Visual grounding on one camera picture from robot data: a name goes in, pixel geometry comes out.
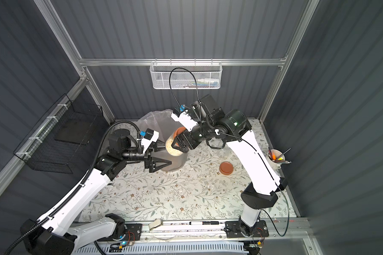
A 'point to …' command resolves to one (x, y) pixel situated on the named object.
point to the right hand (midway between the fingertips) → (182, 139)
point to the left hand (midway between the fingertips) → (171, 157)
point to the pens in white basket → (200, 83)
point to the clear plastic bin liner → (162, 121)
